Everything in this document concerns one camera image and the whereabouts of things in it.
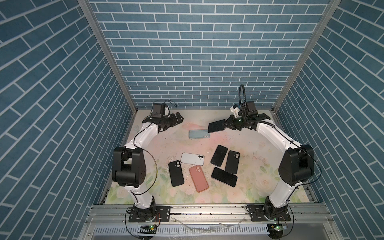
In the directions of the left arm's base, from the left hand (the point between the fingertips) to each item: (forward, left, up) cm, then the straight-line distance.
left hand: (178, 120), depth 92 cm
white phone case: (-18, -9, -18) cm, 26 cm away
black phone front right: (-30, -28, -17) cm, 44 cm away
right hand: (-5, -26, +3) cm, 26 cm away
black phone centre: (-14, -27, -20) cm, 36 cm away
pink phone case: (-30, -12, -18) cm, 37 cm away
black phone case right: (-20, -34, -18) cm, 43 cm away
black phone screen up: (-5, -23, 0) cm, 24 cm away
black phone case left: (-27, +1, -17) cm, 32 cm away
